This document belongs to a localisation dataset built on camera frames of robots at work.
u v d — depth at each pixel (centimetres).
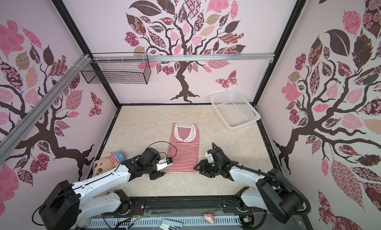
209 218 66
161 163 73
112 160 83
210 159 79
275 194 42
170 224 67
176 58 92
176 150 94
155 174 74
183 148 92
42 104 61
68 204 39
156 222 70
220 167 67
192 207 76
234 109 117
